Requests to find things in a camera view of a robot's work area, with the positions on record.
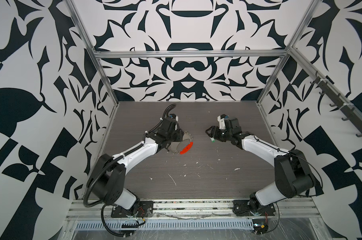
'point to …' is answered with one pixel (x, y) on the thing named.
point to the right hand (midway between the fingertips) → (208, 131)
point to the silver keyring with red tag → (182, 147)
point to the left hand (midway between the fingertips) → (181, 130)
